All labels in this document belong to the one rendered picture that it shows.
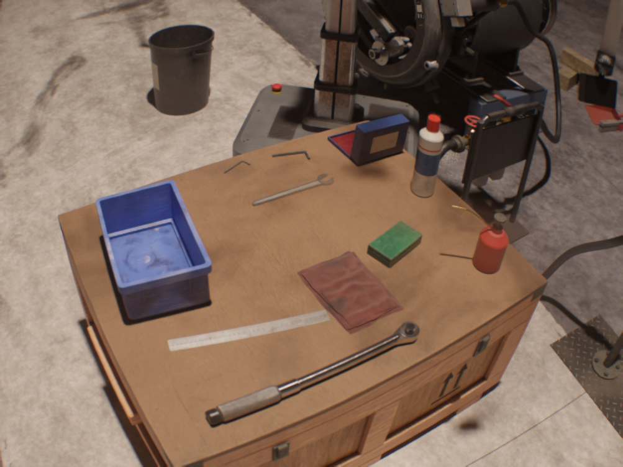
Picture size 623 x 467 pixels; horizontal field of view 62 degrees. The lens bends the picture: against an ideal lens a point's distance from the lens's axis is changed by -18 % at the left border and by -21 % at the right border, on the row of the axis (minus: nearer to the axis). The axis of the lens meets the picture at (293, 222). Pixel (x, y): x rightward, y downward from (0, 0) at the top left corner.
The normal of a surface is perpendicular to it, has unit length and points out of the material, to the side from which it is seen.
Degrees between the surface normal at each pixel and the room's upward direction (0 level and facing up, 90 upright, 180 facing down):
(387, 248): 0
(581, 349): 0
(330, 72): 90
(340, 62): 90
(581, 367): 0
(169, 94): 93
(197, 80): 93
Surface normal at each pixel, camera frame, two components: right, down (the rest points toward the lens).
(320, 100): -0.18, 0.62
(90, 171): 0.04, -0.77
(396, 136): 0.50, 0.65
